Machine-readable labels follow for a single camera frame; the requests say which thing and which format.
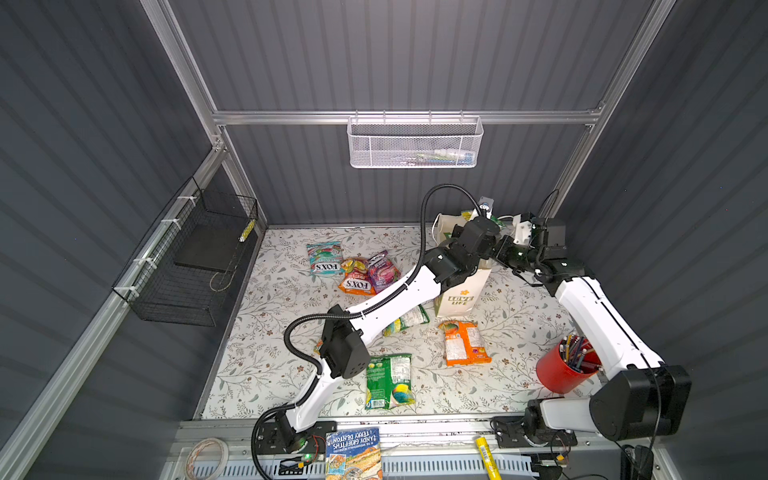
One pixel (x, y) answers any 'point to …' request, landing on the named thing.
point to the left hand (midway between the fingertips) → (480, 225)
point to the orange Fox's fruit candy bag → (356, 277)
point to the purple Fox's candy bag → (384, 272)
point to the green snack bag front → (389, 382)
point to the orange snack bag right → (464, 343)
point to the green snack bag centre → (414, 317)
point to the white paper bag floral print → (465, 297)
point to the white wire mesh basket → (414, 142)
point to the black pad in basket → (210, 245)
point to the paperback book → (354, 454)
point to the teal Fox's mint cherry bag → (326, 258)
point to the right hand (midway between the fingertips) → (489, 247)
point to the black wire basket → (186, 266)
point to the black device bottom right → (636, 462)
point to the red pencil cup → (568, 365)
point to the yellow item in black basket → (247, 231)
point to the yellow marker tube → (488, 458)
